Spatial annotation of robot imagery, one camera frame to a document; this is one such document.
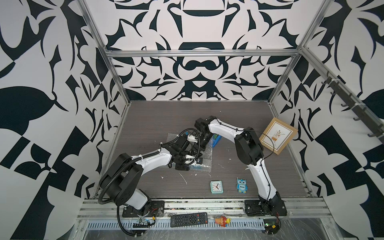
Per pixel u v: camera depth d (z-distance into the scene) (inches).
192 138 33.4
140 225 28.7
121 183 17.1
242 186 31.7
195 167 32.7
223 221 27.0
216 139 37.2
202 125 29.7
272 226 27.9
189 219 27.6
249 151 22.9
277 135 35.9
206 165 32.7
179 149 27.5
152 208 29.1
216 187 31.2
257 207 29.2
